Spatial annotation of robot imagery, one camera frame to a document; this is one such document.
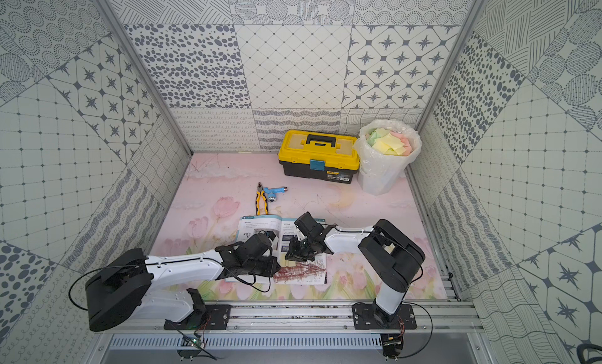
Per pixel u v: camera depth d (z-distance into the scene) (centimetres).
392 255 49
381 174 88
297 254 77
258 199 102
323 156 97
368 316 74
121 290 42
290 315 76
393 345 72
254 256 67
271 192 104
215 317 74
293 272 84
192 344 70
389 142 87
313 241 70
